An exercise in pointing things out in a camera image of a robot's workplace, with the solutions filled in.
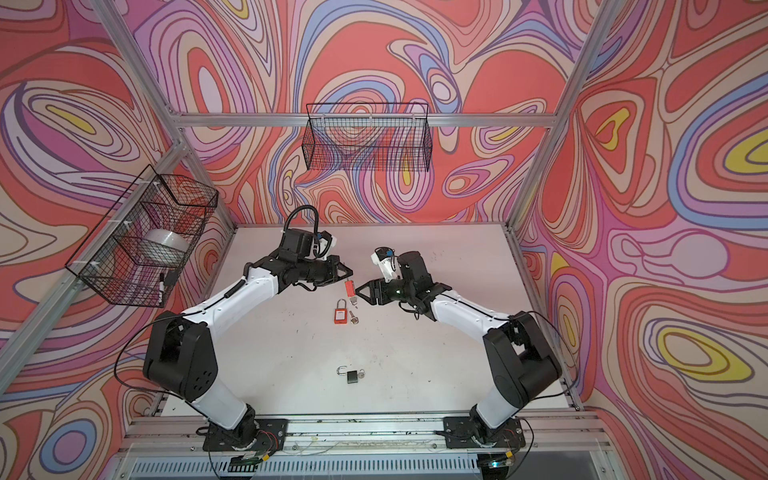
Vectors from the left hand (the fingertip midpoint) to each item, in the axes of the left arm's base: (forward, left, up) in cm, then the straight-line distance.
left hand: (355, 270), depth 84 cm
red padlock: (-5, +5, -16) cm, 18 cm away
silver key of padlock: (-6, +1, -18) cm, 19 cm away
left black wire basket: (-3, +52, +12) cm, 54 cm away
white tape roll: (-4, +44, +15) cm, 47 cm away
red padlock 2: (-4, +1, -2) cm, 5 cm away
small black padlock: (-24, +1, -18) cm, 30 cm away
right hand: (-5, -3, -5) cm, 8 cm away
